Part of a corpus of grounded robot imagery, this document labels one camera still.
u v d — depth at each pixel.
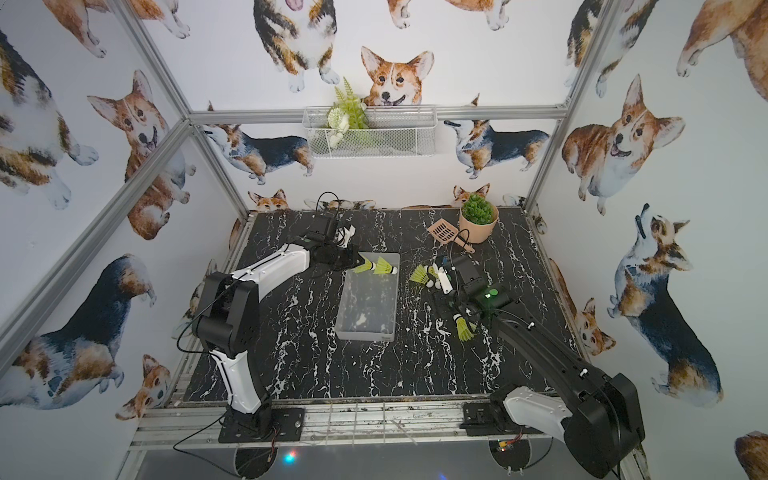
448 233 1.14
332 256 0.80
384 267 1.00
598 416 0.38
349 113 0.82
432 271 1.01
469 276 0.61
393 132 0.92
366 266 0.95
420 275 0.98
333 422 0.75
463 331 0.87
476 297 0.58
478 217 1.03
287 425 0.74
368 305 0.95
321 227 0.78
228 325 0.50
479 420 0.73
